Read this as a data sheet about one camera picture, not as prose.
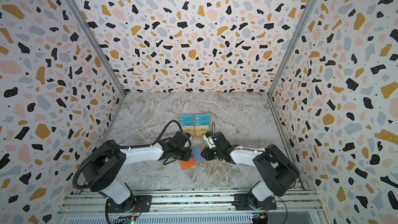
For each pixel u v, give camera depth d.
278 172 0.45
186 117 0.95
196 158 0.88
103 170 0.44
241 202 0.74
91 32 0.86
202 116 0.96
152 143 0.60
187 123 0.95
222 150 0.71
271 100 1.25
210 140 0.82
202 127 0.96
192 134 0.94
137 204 0.73
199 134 0.96
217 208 0.74
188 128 0.95
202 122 0.96
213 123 1.03
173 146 0.70
